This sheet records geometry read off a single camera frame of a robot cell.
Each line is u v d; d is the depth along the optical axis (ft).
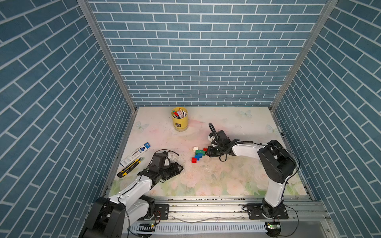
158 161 2.23
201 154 3.04
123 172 2.83
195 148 3.08
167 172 2.45
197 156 2.99
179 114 3.34
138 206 1.90
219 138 2.53
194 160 2.98
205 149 3.08
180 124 3.25
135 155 3.06
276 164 1.62
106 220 1.33
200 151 3.08
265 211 2.15
